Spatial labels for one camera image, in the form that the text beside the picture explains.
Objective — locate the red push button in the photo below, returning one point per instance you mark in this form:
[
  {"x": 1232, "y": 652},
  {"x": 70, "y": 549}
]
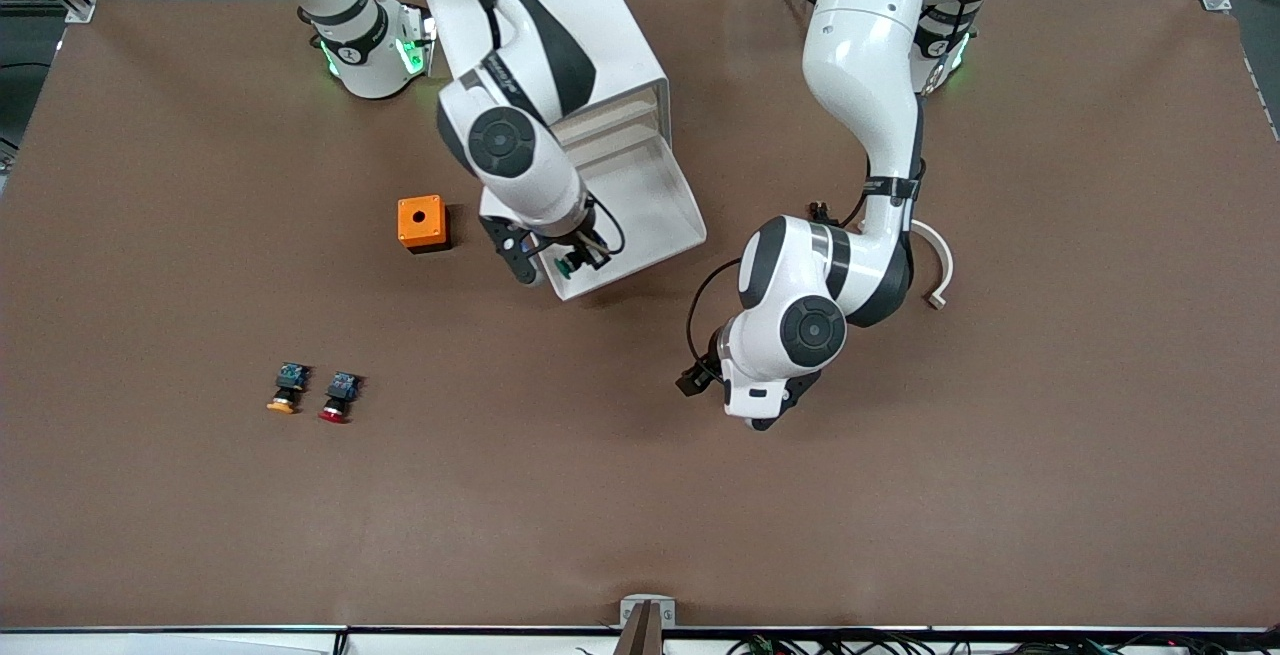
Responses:
[{"x": 342, "y": 390}]

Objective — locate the yellow push button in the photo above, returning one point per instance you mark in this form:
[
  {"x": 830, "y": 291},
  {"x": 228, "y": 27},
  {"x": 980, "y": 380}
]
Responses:
[{"x": 290, "y": 380}]

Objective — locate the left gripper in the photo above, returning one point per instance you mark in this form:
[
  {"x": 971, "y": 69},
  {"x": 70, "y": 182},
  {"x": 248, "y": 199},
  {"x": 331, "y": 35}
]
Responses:
[{"x": 703, "y": 367}]

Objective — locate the orange button enclosure box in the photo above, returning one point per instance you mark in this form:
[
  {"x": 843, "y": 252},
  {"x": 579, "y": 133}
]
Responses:
[{"x": 408, "y": 230}]

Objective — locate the white curved bracket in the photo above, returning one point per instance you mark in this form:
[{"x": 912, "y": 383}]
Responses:
[{"x": 947, "y": 270}]

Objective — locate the brown table mat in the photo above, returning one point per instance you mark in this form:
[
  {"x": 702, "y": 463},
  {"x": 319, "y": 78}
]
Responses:
[{"x": 640, "y": 495}]

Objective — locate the black white-capped push button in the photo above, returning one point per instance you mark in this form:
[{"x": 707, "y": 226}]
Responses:
[{"x": 820, "y": 208}]

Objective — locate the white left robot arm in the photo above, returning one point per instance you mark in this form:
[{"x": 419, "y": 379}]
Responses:
[{"x": 870, "y": 55}]

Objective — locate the white drawer cabinet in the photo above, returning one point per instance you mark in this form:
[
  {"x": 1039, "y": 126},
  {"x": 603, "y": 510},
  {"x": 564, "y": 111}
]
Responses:
[{"x": 615, "y": 15}]

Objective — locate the white plastic drawer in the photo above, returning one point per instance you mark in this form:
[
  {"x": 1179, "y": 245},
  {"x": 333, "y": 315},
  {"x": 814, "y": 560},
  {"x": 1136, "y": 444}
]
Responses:
[
  {"x": 635, "y": 127},
  {"x": 630, "y": 107},
  {"x": 640, "y": 195}
]

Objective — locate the green push button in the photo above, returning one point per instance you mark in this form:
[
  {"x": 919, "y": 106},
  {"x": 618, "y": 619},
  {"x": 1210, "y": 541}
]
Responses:
[{"x": 572, "y": 266}]

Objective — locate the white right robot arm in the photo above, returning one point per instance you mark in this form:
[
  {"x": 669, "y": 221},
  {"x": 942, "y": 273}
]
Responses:
[{"x": 540, "y": 185}]

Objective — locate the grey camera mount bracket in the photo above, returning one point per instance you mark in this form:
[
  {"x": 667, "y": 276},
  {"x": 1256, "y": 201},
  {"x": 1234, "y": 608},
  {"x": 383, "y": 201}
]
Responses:
[{"x": 647, "y": 615}]

